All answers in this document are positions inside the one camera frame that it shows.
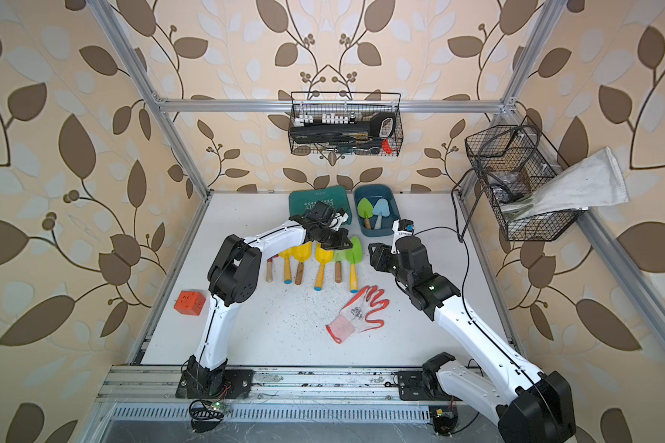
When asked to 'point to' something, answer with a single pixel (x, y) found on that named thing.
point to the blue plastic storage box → (373, 192)
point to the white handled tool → (381, 209)
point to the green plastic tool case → (300, 202)
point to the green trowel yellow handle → (354, 257)
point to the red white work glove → (354, 317)
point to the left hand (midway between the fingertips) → (356, 246)
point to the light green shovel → (339, 256)
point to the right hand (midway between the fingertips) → (376, 247)
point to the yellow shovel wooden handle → (301, 253)
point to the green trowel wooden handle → (366, 211)
